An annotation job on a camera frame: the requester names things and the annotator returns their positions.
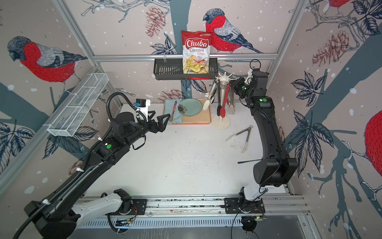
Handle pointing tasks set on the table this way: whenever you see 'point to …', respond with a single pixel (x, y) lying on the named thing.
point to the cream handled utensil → (232, 107)
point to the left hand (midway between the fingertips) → (164, 110)
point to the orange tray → (203, 117)
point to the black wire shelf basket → (171, 68)
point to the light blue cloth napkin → (168, 108)
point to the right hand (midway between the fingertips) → (227, 79)
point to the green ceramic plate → (190, 107)
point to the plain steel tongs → (248, 129)
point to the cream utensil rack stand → (222, 122)
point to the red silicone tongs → (222, 110)
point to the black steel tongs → (219, 107)
